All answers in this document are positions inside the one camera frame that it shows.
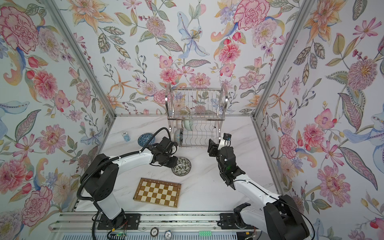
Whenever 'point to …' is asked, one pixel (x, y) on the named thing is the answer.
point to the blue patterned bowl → (143, 138)
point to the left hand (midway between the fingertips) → (178, 165)
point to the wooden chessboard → (158, 192)
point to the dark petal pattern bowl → (178, 135)
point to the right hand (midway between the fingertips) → (213, 139)
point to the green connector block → (205, 233)
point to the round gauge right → (168, 234)
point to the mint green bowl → (188, 124)
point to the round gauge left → (154, 231)
